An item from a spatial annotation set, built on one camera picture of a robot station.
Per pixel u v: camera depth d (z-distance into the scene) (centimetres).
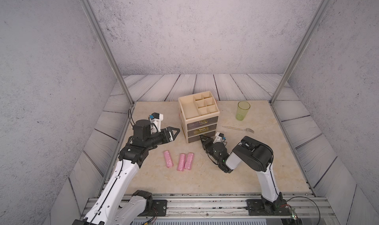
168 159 89
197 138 94
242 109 99
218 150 75
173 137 65
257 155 55
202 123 83
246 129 104
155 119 66
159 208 73
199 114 83
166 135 63
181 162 88
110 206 40
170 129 66
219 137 89
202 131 89
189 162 87
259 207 73
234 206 74
